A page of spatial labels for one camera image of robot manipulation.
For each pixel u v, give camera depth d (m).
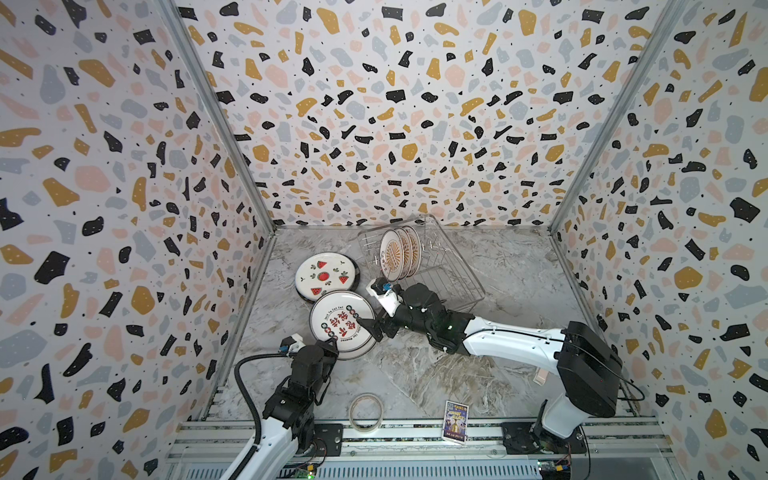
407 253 0.96
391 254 1.03
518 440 0.73
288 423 0.58
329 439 0.73
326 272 1.04
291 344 0.75
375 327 0.68
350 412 0.77
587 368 0.44
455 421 0.76
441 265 1.08
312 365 0.63
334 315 0.90
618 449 0.75
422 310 0.58
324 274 1.03
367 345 0.86
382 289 0.65
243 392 0.59
